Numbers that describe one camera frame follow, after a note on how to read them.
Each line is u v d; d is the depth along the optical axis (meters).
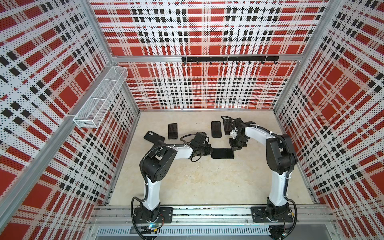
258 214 0.73
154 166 0.51
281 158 0.53
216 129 1.08
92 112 0.92
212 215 0.75
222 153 0.97
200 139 0.79
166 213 0.74
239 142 0.86
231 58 0.89
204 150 0.86
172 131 1.22
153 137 1.07
